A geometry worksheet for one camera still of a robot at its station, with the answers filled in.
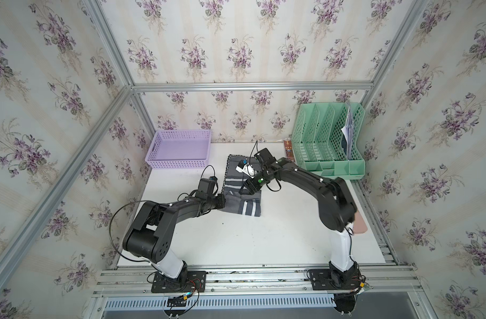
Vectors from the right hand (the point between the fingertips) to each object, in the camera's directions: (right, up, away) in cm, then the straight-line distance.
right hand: (244, 189), depth 90 cm
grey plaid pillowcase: (-5, -6, 0) cm, 8 cm away
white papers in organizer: (+48, +27, 0) cm, 55 cm away
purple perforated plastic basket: (-40, +20, +28) cm, 52 cm away
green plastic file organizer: (+46, +25, +18) cm, 55 cm away
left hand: (-9, -6, +4) cm, 12 cm away
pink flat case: (+52, -17, -2) cm, 55 cm away
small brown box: (+26, +19, +25) cm, 41 cm away
